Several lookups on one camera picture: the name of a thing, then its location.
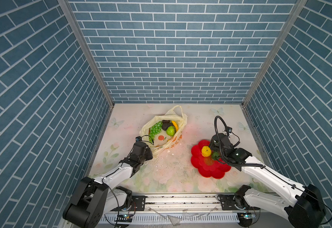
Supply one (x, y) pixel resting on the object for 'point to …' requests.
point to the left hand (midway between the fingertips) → (151, 150)
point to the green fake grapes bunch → (154, 130)
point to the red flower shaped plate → (207, 166)
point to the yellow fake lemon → (206, 151)
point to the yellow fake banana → (175, 125)
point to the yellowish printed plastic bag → (162, 141)
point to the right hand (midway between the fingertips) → (213, 139)
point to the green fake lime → (170, 130)
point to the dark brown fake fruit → (166, 124)
